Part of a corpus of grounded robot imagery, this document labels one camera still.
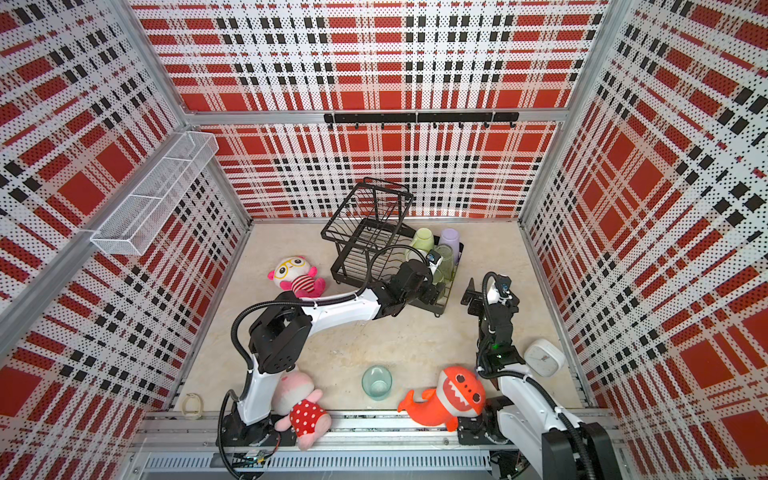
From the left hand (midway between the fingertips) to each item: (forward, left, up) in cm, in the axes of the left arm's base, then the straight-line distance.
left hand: (437, 276), depth 90 cm
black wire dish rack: (+30, +23, -13) cm, 40 cm away
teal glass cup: (-27, +18, -11) cm, 34 cm away
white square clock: (-23, -28, -5) cm, 36 cm away
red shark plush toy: (-32, -3, -3) cm, 33 cm away
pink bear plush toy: (-33, +38, -5) cm, 50 cm away
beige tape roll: (-33, +67, -11) cm, 76 cm away
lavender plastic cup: (+14, -5, +3) cm, 15 cm away
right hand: (-5, -15, +4) cm, 16 cm away
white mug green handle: (+15, +4, 0) cm, 16 cm away
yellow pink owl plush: (+4, +45, -4) cm, 46 cm away
